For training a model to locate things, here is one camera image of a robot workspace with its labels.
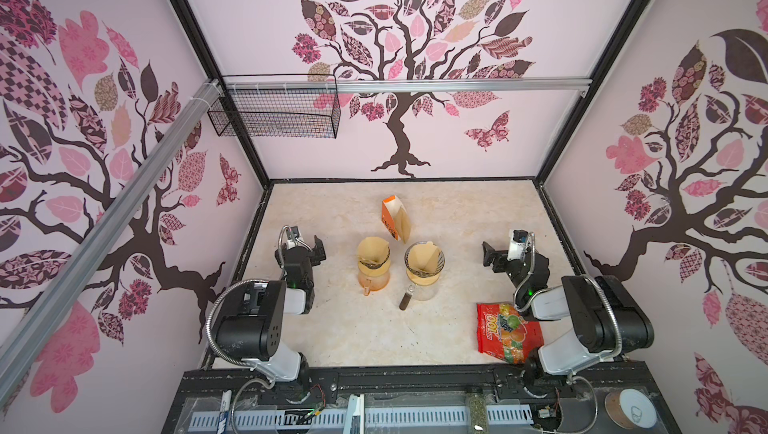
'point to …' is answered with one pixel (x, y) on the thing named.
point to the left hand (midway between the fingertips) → (303, 242)
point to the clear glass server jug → (419, 292)
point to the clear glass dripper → (420, 272)
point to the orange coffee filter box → (389, 209)
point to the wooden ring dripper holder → (422, 280)
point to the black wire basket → (277, 105)
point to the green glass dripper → (372, 269)
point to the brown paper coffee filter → (425, 257)
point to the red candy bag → (504, 334)
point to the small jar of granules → (478, 413)
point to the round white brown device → (631, 409)
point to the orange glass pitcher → (373, 283)
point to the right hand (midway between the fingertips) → (500, 239)
